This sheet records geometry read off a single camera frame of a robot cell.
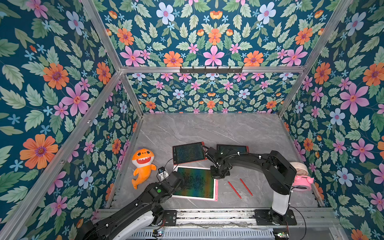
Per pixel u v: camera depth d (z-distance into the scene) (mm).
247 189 836
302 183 755
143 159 861
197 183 845
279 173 481
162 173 740
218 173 767
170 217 737
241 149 1007
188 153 975
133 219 507
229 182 859
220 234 704
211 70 932
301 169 795
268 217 737
